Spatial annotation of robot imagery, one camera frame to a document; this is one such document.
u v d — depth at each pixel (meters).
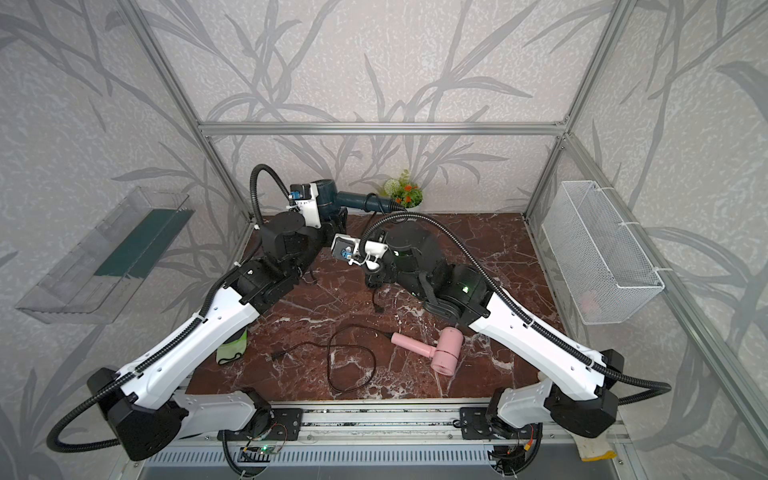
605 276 0.61
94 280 0.64
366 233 0.43
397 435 0.72
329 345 0.87
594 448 0.69
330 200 0.63
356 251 0.47
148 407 0.40
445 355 0.80
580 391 0.38
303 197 0.56
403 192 1.05
